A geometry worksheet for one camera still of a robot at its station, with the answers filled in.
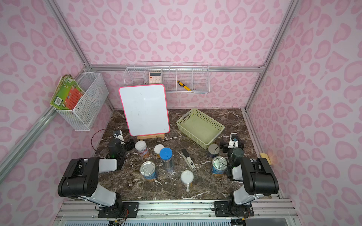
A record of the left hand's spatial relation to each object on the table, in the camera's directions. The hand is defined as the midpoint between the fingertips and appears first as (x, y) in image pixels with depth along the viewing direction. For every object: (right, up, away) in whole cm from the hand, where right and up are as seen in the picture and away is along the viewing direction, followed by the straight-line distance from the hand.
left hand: (124, 137), depth 94 cm
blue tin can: (+21, -16, -17) cm, 31 cm away
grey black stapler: (+43, -13, -6) cm, 45 cm away
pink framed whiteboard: (+15, +18, -4) cm, 24 cm away
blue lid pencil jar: (+31, -6, -22) cm, 39 cm away
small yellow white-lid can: (+23, -7, -5) cm, 25 cm away
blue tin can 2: (+60, -14, -16) cm, 63 cm away
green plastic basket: (+52, +5, +14) cm, 54 cm away
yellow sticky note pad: (+95, -13, +1) cm, 96 cm away
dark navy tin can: (+58, -7, -10) cm, 59 cm away
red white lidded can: (+14, -5, -9) cm, 18 cm away
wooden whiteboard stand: (+25, 0, +5) cm, 25 cm away
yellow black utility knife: (+39, +35, +3) cm, 53 cm away
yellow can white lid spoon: (+42, -18, -23) cm, 51 cm away
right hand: (+69, +1, -5) cm, 69 cm away
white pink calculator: (+21, +40, 0) cm, 45 cm away
